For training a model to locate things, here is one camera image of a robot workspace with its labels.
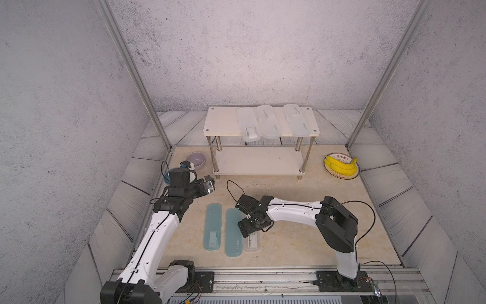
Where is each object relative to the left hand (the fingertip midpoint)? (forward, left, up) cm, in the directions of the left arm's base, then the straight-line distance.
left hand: (208, 182), depth 80 cm
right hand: (-14, -17, -19) cm, 29 cm away
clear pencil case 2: (+17, -39, +15) cm, 45 cm away
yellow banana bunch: (+18, -69, -15) cm, 73 cm away
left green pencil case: (-14, -1, -18) cm, 23 cm away
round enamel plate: (+28, -74, -18) cm, 81 cm away
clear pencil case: (-19, -18, -19) cm, 32 cm away
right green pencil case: (-16, -10, -19) cm, 27 cm away
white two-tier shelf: (+36, -7, -23) cm, 43 cm away
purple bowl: (+28, +12, -17) cm, 35 cm away
